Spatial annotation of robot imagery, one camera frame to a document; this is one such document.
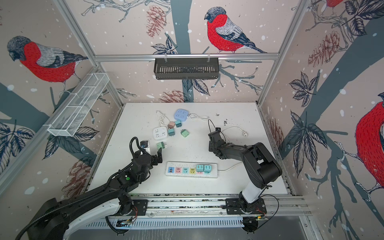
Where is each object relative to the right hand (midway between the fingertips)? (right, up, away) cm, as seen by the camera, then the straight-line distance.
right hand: (214, 145), depth 97 cm
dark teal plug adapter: (-25, +13, +9) cm, 29 cm away
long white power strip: (-14, -12, -14) cm, 23 cm away
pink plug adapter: (-30, +13, +10) cm, 34 cm away
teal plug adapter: (-6, -9, -17) cm, 21 cm away
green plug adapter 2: (-35, +1, -2) cm, 35 cm away
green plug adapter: (-10, -9, -17) cm, 22 cm away
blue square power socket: (-23, +20, +13) cm, 33 cm away
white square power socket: (-37, +8, +4) cm, 38 cm away
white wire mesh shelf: (-75, +18, -24) cm, 81 cm away
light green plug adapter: (-20, +8, +4) cm, 22 cm away
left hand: (-36, +1, -16) cm, 39 cm away
